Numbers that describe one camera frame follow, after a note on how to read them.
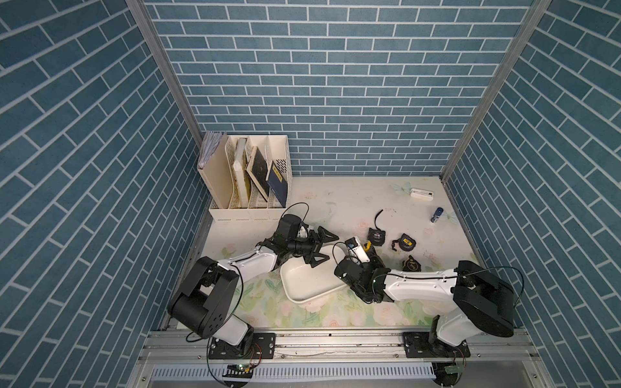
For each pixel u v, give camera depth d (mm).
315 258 808
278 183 1058
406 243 938
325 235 768
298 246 739
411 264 887
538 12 707
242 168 890
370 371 706
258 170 1012
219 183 992
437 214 992
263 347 736
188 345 751
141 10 694
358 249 750
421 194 1123
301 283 884
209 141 917
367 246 826
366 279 646
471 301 432
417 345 737
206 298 440
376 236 961
